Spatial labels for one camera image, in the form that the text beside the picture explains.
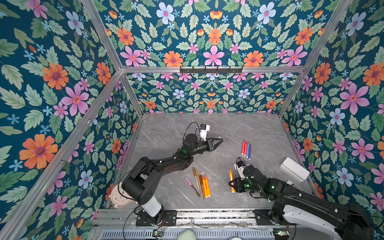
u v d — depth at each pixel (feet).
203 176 2.83
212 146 2.45
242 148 3.23
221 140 2.57
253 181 1.99
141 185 1.49
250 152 3.20
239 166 2.38
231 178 2.56
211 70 3.06
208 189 2.69
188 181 2.81
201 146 2.38
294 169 2.82
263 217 2.36
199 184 2.76
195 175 2.89
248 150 3.23
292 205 1.75
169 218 2.41
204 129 2.47
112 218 2.46
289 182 2.78
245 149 3.23
